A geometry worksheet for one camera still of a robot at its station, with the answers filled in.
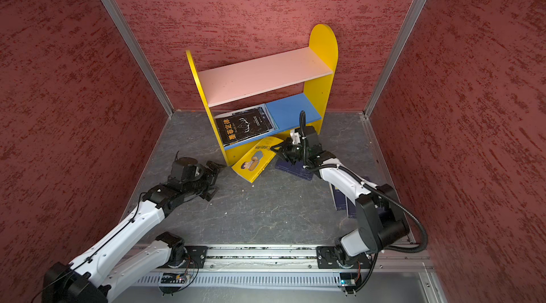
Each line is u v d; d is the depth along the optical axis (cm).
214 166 73
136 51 93
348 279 71
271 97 116
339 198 87
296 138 79
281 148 80
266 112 101
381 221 44
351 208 85
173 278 72
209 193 76
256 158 83
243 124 94
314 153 67
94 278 40
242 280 77
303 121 72
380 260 72
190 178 63
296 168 97
